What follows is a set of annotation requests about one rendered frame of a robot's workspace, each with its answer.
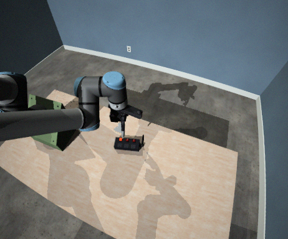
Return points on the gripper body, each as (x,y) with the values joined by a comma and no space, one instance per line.
(117,115)

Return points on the black power strip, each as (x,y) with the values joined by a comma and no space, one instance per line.
(127,144)

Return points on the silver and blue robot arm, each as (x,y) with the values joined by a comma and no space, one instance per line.
(17,121)

